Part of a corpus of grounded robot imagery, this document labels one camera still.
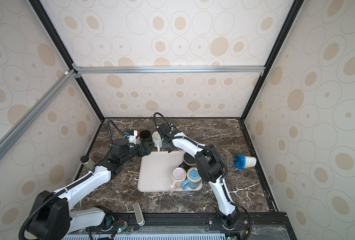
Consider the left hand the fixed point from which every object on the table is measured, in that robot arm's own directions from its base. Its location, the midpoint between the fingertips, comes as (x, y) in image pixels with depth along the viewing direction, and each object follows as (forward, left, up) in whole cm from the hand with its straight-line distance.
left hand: (153, 142), depth 81 cm
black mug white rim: (+12, +8, -10) cm, 17 cm away
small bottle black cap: (-4, +41, -11) cm, 42 cm away
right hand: (+10, -8, -14) cm, 19 cm away
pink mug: (-15, -14, -9) cm, 23 cm away
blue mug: (-17, -22, -9) cm, 29 cm away
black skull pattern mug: (-6, -20, -9) cm, 22 cm away
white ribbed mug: (+12, +1, -14) cm, 18 cm away
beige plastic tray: (-7, 0, -19) cm, 21 cm away
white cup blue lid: (-4, -52, -15) cm, 54 cm away
